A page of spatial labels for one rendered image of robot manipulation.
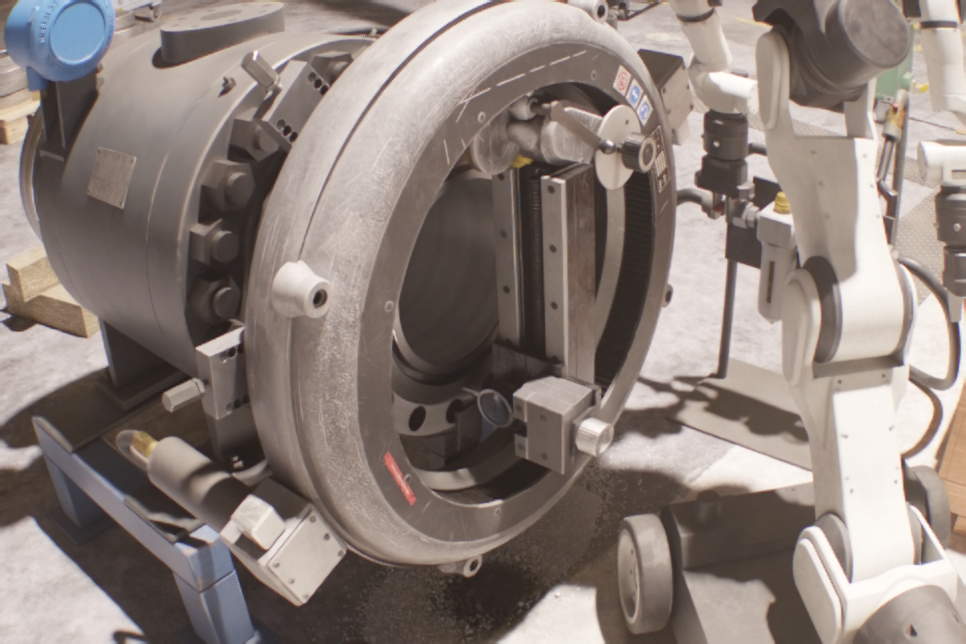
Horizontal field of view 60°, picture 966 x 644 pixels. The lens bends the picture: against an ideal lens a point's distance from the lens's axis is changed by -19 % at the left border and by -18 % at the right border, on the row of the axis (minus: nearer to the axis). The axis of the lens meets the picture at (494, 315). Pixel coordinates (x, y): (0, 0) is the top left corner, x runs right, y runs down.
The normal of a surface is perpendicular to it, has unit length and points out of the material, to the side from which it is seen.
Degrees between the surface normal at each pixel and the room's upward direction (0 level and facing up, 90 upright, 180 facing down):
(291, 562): 90
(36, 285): 90
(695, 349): 0
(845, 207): 49
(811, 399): 76
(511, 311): 92
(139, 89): 33
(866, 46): 61
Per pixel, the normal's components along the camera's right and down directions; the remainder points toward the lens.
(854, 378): 0.07, -0.28
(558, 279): -0.61, 0.42
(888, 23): 0.09, -0.01
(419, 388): 0.79, 0.28
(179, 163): -0.51, -0.22
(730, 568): -0.02, -0.88
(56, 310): -0.40, 0.44
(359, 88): -0.36, -0.50
